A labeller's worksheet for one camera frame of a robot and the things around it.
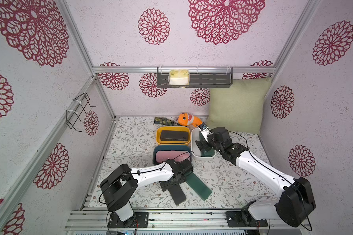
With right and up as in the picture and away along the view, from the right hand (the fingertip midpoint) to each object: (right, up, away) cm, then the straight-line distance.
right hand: (202, 134), depth 82 cm
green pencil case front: (-2, -30, +3) cm, 31 cm away
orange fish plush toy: (-7, +10, +27) cm, 30 cm away
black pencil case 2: (-14, -33, -2) cm, 36 cm away
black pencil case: (-12, -2, +22) cm, 25 cm away
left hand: (-16, -29, +2) cm, 33 cm away
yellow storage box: (-13, +3, +26) cm, 30 cm away
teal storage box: (-25, -9, +13) cm, 30 cm away
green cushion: (+27, +17, +16) cm, 36 cm away
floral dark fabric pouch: (-25, +9, +31) cm, 41 cm away
